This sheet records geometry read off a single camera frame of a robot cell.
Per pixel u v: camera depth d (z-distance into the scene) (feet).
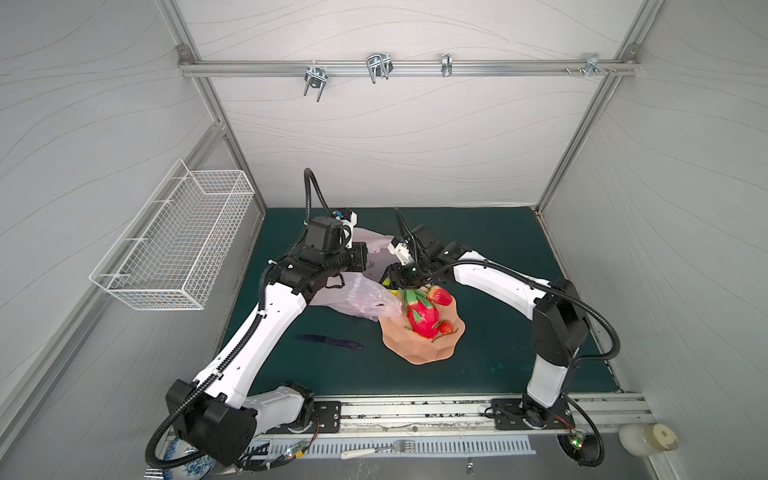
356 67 2.52
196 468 2.17
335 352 2.81
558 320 1.55
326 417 2.43
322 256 1.78
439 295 2.87
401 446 2.31
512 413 2.40
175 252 2.26
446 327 2.77
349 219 2.17
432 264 2.11
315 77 2.60
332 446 2.31
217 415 1.19
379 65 2.51
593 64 2.51
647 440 2.13
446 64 2.56
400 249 2.60
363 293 2.44
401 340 2.78
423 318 2.69
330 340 2.85
